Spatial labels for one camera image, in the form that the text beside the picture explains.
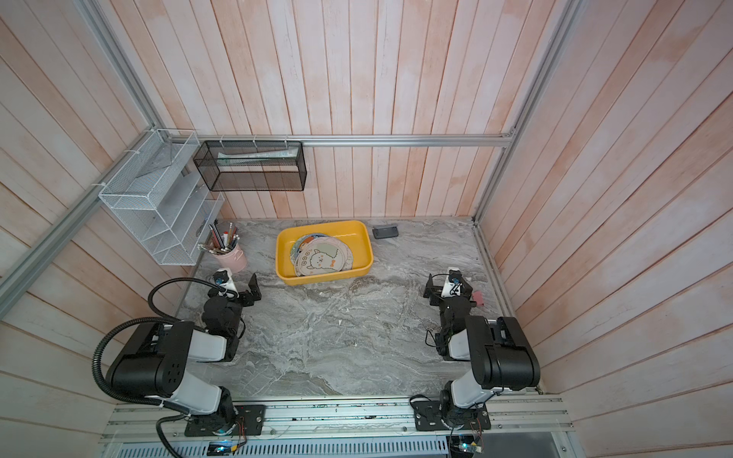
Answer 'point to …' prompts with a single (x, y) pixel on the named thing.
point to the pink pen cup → (224, 245)
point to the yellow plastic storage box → (353, 233)
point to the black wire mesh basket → (242, 166)
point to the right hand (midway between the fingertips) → (446, 274)
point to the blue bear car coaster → (299, 242)
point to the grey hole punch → (385, 231)
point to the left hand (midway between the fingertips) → (243, 278)
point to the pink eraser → (478, 298)
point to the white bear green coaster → (324, 255)
